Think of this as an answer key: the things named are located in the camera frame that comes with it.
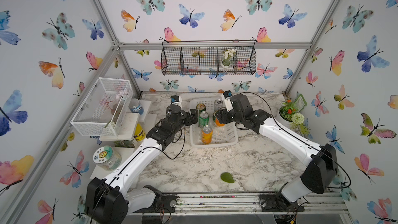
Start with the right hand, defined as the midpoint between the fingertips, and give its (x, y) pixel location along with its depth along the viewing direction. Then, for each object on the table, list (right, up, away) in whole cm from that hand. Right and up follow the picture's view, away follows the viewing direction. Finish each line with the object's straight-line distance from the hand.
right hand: (222, 109), depth 80 cm
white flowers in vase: (+4, +29, +16) cm, 33 cm away
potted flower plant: (+39, -4, +9) cm, 40 cm away
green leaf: (+2, -36, +2) cm, 36 cm away
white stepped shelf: (-52, -18, +4) cm, 55 cm away
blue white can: (-46, +2, +3) cm, 46 cm away
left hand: (-16, 0, -2) cm, 16 cm away
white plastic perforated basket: (+2, -17, +16) cm, 23 cm away
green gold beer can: (-12, +1, +17) cm, 21 cm away
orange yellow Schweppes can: (-8, -14, +6) cm, 17 cm away
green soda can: (-10, -6, +13) cm, 17 cm away
